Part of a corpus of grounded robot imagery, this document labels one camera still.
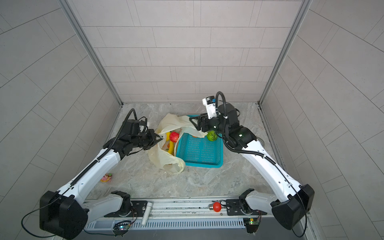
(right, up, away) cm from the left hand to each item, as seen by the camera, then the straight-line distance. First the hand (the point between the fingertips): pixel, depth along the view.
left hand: (167, 136), depth 76 cm
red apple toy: (+1, -2, +12) cm, 13 cm away
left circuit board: (-17, -38, -12) cm, 43 cm away
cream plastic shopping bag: (-2, -8, -7) cm, 11 cm away
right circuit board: (+41, -40, -9) cm, 58 cm away
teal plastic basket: (+16, -12, +15) cm, 25 cm away
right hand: (+15, +10, -9) cm, 20 cm away
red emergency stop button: (+25, -32, -7) cm, 42 cm away
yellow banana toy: (0, -9, +12) cm, 15 cm away
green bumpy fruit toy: (+25, -2, +15) cm, 29 cm away
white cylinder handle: (-8, -35, -8) cm, 37 cm away
